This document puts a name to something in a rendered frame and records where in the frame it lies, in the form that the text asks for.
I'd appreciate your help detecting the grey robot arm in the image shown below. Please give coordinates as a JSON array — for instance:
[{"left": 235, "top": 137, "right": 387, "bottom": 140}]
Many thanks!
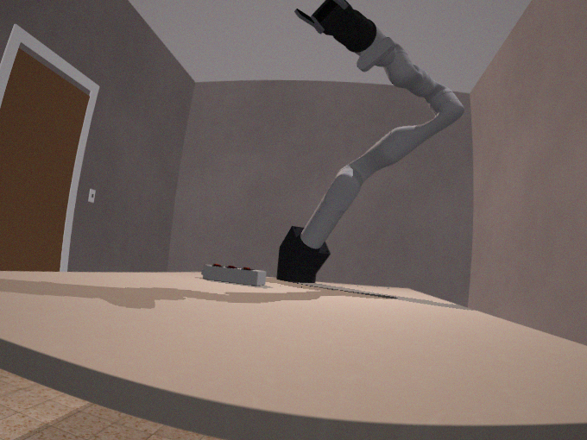
[{"left": 300, "top": 43, "right": 464, "bottom": 248}]

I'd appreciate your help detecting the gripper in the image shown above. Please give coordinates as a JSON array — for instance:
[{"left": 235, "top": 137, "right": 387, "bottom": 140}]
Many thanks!
[{"left": 294, "top": 0, "right": 396, "bottom": 72}]

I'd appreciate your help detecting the white power strip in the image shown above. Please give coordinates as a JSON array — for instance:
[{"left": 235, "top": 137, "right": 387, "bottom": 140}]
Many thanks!
[{"left": 201, "top": 264, "right": 266, "bottom": 286}]

